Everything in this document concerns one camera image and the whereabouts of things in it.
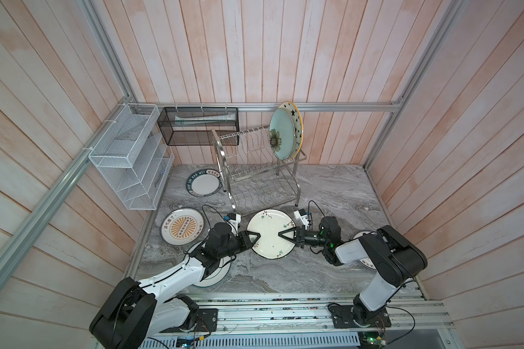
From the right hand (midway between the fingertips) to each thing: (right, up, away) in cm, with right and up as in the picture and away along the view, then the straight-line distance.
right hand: (280, 236), depth 83 cm
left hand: (-8, -1, -1) cm, 9 cm away
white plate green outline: (-24, -16, 0) cm, 29 cm away
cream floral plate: (-4, +4, +2) cm, 6 cm away
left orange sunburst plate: (-43, +1, +14) cm, 46 cm away
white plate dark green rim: (-38, +22, +33) cm, 55 cm away
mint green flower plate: (+1, +41, +3) cm, 41 cm away
